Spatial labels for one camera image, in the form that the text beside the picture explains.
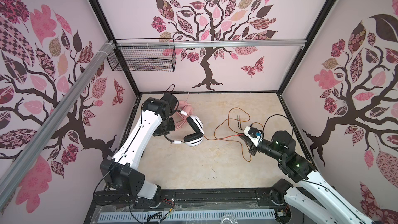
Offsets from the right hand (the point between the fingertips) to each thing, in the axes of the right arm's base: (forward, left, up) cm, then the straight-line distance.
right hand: (240, 131), depth 69 cm
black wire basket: (+58, +52, 0) cm, 78 cm away
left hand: (+1, +36, -5) cm, 36 cm away
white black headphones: (-1, +21, -5) cm, 22 cm away
